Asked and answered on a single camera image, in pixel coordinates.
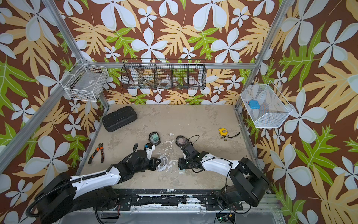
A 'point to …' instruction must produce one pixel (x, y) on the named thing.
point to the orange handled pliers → (100, 146)
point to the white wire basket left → (85, 82)
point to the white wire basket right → (269, 115)
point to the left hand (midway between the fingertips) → (162, 159)
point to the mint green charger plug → (155, 137)
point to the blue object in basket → (254, 104)
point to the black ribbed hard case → (125, 116)
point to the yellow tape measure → (223, 131)
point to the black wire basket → (164, 73)
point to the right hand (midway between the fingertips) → (179, 164)
